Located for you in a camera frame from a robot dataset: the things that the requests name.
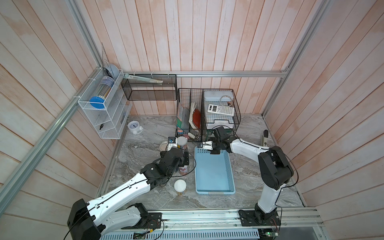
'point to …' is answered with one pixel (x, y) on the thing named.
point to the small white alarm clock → (134, 127)
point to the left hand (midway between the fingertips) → (179, 154)
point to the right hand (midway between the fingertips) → (208, 142)
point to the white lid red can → (183, 170)
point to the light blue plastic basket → (213, 174)
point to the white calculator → (221, 109)
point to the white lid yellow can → (180, 186)
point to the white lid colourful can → (182, 142)
